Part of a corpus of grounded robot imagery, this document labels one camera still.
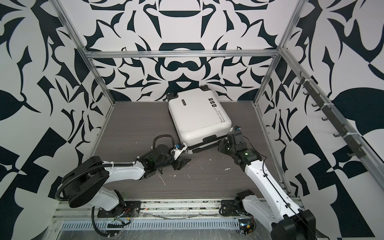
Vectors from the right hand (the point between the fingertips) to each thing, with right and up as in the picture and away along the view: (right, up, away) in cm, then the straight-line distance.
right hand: (223, 143), depth 80 cm
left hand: (-18, -5, +2) cm, 19 cm away
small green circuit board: (+9, -37, -9) cm, 39 cm away
